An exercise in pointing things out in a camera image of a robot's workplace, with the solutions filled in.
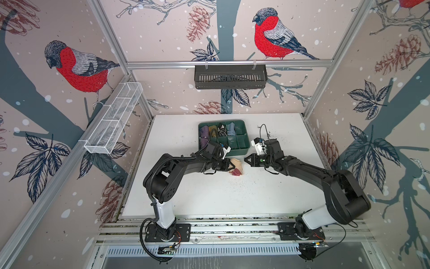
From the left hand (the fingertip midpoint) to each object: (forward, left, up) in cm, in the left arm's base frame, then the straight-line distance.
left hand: (234, 167), depth 89 cm
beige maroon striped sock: (0, -2, -1) cm, 3 cm away
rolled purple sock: (+25, +18, 0) cm, 30 cm away
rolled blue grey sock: (+26, 0, +1) cm, 26 cm away
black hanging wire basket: (+53, 0, +22) cm, 57 cm away
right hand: (+2, -5, +3) cm, 7 cm away
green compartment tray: (+23, -6, -9) cm, 25 cm away
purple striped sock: (+16, +18, +1) cm, 24 cm away
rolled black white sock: (+25, +6, +2) cm, 26 cm away
